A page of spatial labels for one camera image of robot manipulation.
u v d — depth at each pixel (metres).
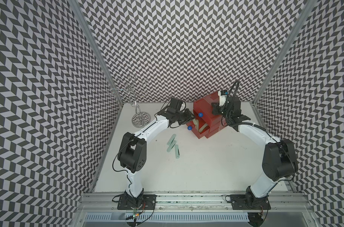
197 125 0.94
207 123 0.90
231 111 0.68
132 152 0.49
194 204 0.74
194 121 0.86
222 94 0.76
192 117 0.86
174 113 0.70
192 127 0.90
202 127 0.92
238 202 0.72
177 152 0.91
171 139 0.96
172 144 0.93
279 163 0.46
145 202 0.72
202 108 0.96
